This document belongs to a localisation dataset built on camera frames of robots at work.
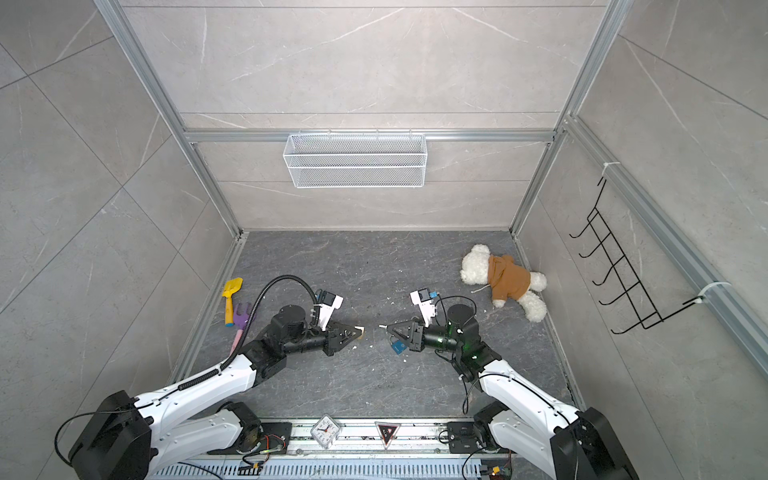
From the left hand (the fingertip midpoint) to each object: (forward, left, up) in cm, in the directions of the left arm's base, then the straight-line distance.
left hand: (360, 328), depth 75 cm
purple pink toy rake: (+11, +39, -15) cm, 44 cm away
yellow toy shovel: (+24, +46, -15) cm, 54 cm away
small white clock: (-21, +9, -15) cm, 27 cm away
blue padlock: (+1, -10, -15) cm, 18 cm away
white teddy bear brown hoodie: (+19, -47, -8) cm, 52 cm away
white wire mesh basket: (+56, +2, +13) cm, 57 cm away
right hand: (-1, -8, +1) cm, 8 cm away
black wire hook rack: (-8, -58, +19) cm, 62 cm away
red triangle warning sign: (-21, -6, -16) cm, 27 cm away
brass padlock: (0, -1, 0) cm, 1 cm away
